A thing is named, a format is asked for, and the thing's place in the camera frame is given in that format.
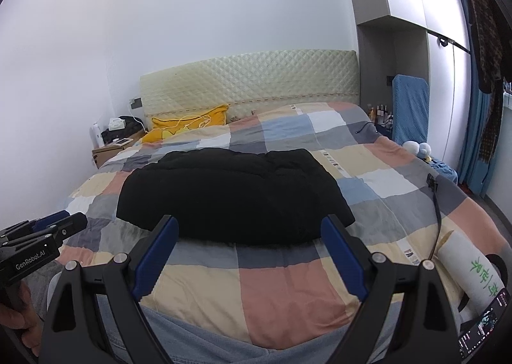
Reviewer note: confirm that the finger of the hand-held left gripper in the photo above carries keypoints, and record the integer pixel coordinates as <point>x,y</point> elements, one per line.
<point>72,224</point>
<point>50,220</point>

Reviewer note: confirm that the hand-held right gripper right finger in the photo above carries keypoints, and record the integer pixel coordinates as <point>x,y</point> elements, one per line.
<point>344,260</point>

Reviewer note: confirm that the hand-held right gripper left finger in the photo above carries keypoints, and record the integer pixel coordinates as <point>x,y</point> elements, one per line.
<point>154,260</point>

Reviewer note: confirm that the black puffer jacket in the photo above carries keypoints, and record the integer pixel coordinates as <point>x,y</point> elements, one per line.
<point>232,196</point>

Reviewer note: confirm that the person's left hand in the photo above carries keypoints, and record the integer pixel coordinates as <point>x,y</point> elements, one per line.
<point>24,324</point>

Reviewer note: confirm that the patchwork checked quilt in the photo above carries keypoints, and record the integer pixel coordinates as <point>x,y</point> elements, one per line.
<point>288,288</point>

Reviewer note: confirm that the cardboard box nightstand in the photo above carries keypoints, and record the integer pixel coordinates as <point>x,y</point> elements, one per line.
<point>104,154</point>

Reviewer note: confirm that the white bottle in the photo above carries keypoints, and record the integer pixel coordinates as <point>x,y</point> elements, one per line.
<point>98,136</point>

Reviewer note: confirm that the person's blue jeans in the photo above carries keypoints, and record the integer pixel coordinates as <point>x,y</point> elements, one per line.
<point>200,340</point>

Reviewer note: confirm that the white phone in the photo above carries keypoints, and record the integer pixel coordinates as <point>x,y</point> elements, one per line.
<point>123,142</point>

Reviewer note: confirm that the white tissue box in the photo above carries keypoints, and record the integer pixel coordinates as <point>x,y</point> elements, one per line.
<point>117,124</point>

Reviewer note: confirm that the black bag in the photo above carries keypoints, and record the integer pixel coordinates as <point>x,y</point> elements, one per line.
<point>130,126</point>

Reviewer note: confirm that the white roll with green writing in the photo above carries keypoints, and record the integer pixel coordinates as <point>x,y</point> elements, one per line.
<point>464,268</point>

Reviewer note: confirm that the pale blue plush toy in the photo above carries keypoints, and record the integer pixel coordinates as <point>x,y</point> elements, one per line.
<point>424,150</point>

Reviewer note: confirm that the row of small bottles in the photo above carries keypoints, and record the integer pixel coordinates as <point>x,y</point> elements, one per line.
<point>380,114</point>

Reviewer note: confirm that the smartphone with lit screen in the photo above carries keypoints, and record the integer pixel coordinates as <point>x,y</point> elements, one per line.
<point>480,328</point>

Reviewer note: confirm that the yellow pillow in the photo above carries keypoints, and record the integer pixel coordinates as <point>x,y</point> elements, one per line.
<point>218,118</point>

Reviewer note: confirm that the blue towel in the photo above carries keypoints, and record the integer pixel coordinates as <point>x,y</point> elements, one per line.
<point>411,112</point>

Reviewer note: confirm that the blue curtain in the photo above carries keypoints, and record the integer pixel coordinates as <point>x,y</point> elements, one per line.
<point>470,128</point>

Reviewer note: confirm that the cream quilted headboard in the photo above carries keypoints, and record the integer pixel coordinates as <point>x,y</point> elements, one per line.
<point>248,76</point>

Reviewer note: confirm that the brown patterned hanging garment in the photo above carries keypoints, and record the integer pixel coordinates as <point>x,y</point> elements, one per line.
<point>486,48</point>

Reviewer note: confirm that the grey wall socket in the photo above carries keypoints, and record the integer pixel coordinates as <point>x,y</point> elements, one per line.
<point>136,103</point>

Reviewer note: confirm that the black wall rail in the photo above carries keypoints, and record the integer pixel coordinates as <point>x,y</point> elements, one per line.
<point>450,42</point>

